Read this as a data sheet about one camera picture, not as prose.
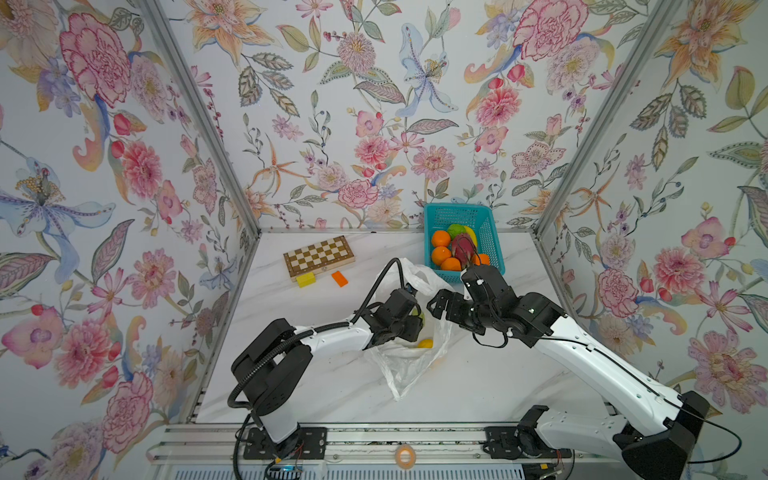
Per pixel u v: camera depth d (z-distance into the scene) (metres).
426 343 0.86
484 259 1.05
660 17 0.70
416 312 0.71
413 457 0.73
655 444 0.40
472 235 1.17
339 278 1.07
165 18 0.71
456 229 1.15
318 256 1.10
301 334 0.48
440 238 1.14
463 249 1.06
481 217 1.17
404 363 0.76
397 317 0.68
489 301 0.53
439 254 1.09
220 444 0.76
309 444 0.73
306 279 1.05
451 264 1.03
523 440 0.67
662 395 0.41
